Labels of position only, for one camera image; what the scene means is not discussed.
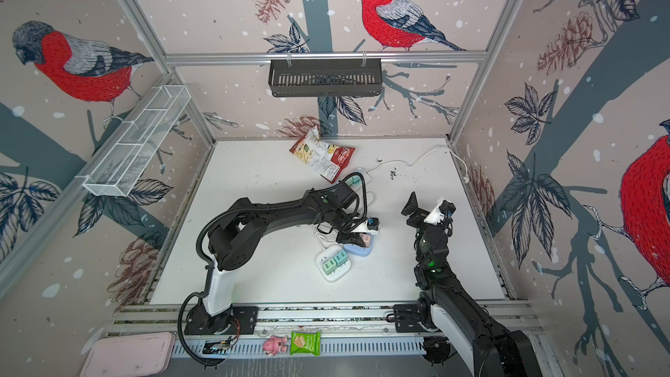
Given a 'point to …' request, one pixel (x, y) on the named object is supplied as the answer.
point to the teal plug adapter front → (341, 258)
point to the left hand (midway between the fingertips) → (364, 239)
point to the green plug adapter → (330, 266)
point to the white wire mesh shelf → (119, 168)
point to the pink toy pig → (274, 345)
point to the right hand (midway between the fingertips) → (424, 200)
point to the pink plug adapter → (365, 238)
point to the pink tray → (129, 355)
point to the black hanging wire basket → (318, 78)
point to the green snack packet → (305, 342)
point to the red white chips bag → (330, 161)
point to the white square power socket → (328, 253)
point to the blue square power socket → (359, 250)
